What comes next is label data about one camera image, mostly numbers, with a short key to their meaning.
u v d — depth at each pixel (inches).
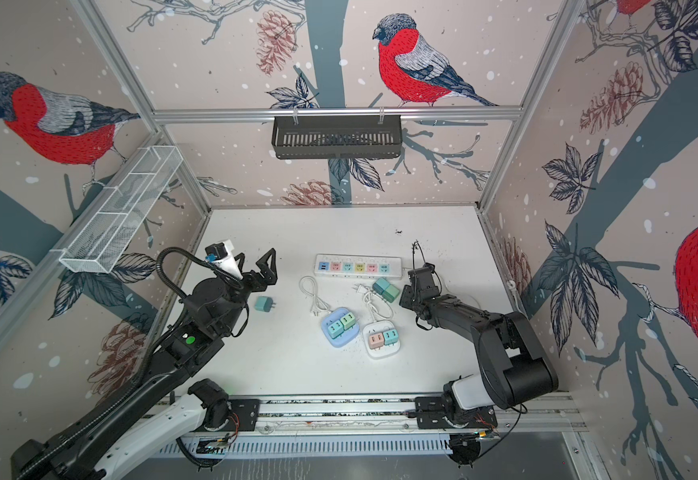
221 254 23.5
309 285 38.8
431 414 28.6
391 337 31.4
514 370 17.2
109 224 29.4
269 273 25.9
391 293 37.2
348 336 33.2
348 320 32.7
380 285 37.4
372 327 33.8
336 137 42.0
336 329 32.0
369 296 37.0
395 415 29.6
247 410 29.4
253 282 25.0
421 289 28.6
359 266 39.6
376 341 31.2
